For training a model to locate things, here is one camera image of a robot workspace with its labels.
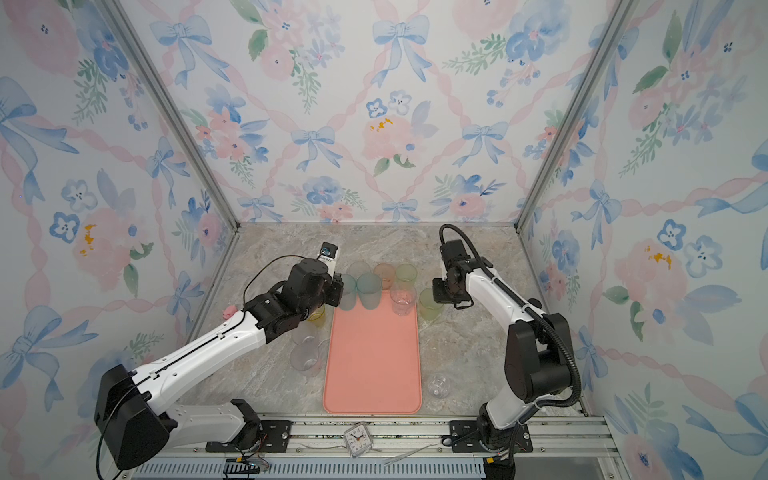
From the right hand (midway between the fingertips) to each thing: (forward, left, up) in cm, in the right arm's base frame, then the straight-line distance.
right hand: (442, 294), depth 91 cm
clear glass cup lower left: (-17, +39, -7) cm, 43 cm away
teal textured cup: (+5, +23, -5) cm, 24 cm away
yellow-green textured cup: (-3, +4, -5) cm, 7 cm away
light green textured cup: (+13, +10, -8) cm, 19 cm away
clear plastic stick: (-40, +11, -9) cm, 42 cm away
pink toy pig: (-4, +66, -5) cm, 66 cm away
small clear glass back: (+14, +27, -7) cm, 31 cm away
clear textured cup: (+2, +12, -7) cm, 14 cm away
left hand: (-3, +29, +15) cm, 33 cm away
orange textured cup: (+7, +17, 0) cm, 18 cm away
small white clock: (-37, +23, -6) cm, 44 cm away
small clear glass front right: (-24, +2, -8) cm, 26 cm away
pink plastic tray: (-18, +20, -8) cm, 28 cm away
